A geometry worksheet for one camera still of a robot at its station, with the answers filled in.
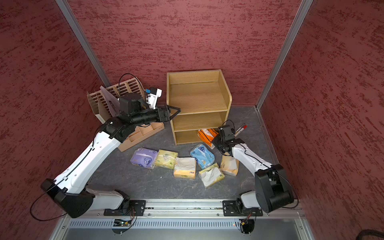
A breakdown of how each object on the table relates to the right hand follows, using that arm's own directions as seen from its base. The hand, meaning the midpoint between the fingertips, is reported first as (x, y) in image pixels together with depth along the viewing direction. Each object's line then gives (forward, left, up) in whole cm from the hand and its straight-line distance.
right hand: (213, 143), depth 90 cm
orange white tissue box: (-14, +17, -1) cm, 22 cm away
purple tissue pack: (-8, +41, -1) cm, 42 cm away
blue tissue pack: (-7, +5, -4) cm, 10 cm away
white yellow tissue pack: (-20, +3, +2) cm, 20 cm away
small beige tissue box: (-13, -9, -3) cm, 16 cm away
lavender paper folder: (+28, +67, +11) cm, 73 cm away
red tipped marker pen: (+14, -21, -7) cm, 26 cm away
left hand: (-2, +20, +30) cm, 36 cm away
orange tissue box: (+6, +3, 0) cm, 6 cm away
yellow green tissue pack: (-9, +28, -1) cm, 30 cm away
